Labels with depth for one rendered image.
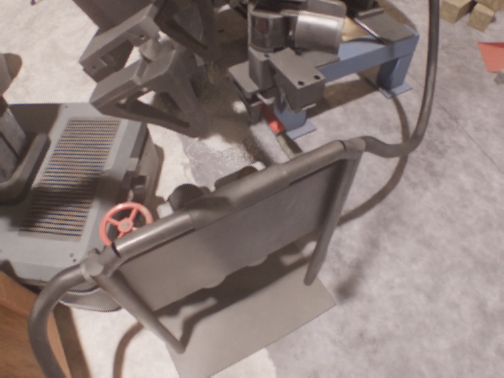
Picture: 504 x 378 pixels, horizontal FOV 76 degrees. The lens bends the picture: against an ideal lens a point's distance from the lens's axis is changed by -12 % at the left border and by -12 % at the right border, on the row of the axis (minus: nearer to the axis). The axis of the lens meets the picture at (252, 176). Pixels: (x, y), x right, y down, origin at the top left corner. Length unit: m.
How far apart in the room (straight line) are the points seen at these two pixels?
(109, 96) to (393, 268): 0.91
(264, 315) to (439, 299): 0.47
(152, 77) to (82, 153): 0.73
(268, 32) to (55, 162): 0.65
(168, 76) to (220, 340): 0.77
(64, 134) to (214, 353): 0.67
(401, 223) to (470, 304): 0.30
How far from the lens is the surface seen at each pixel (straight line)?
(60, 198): 0.88
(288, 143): 0.58
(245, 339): 0.92
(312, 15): 0.48
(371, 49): 1.24
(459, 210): 1.23
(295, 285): 0.96
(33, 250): 0.84
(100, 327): 1.01
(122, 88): 0.23
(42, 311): 0.59
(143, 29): 0.23
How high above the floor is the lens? 0.91
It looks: 54 degrees down
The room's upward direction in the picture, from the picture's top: 1 degrees counter-clockwise
